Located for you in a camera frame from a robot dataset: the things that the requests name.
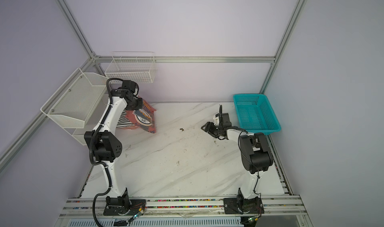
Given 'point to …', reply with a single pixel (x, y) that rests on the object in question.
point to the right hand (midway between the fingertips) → (203, 128)
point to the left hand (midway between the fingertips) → (136, 106)
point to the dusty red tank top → (144, 118)
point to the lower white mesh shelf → (78, 134)
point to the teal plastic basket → (256, 114)
